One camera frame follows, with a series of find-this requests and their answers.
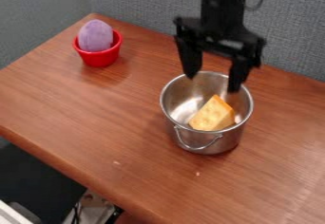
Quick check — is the metal pot with handle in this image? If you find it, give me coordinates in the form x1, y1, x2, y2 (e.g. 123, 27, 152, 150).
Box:
161, 71, 255, 155

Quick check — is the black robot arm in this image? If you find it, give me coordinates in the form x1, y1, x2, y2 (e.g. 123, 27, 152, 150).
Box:
174, 0, 267, 93

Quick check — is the purple plush egg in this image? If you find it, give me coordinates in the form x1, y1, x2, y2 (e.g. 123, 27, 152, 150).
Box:
78, 19, 113, 52

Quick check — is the grey equipment under table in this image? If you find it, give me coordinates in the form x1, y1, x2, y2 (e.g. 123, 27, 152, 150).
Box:
63, 190, 123, 224

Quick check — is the yellow cheese wedge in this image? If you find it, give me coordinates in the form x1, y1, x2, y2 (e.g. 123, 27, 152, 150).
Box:
189, 95, 236, 131

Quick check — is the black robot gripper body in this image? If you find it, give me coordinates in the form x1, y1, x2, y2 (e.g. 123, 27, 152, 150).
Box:
172, 0, 268, 68

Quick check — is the red cup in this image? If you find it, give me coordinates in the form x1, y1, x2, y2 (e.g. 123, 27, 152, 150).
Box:
73, 30, 123, 67

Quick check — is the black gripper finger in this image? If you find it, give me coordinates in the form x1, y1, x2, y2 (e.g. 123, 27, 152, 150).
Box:
228, 56, 252, 93
174, 37, 202, 79

